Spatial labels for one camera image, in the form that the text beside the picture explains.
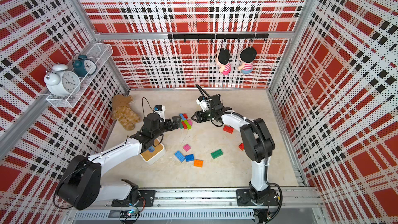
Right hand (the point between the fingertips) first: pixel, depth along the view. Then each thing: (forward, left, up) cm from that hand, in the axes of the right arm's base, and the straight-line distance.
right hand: (197, 116), depth 92 cm
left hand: (-3, +11, +3) cm, 12 cm away
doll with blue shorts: (+32, -31, +21) cm, 49 cm away
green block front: (-20, -11, -9) cm, 25 cm away
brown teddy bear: (+3, +46, -1) cm, 47 cm away
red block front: (-3, -20, -10) cm, 22 cm away
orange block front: (-25, -1, -9) cm, 27 cm away
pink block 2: (+1, +5, -9) cm, 10 cm away
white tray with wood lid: (-21, +22, -4) cm, 31 cm away
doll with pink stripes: (+31, -16, +22) cm, 41 cm away
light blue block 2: (+8, +12, -9) cm, 17 cm away
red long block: (-1, +9, -9) cm, 12 cm away
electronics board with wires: (-47, +29, -8) cm, 56 cm away
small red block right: (-15, -27, -10) cm, 32 cm away
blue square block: (-22, +4, -9) cm, 24 cm away
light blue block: (-21, +10, -9) cm, 25 cm away
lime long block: (-1, +6, -8) cm, 11 cm away
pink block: (-16, +6, -9) cm, 19 cm away
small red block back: (+7, +9, -9) cm, 14 cm away
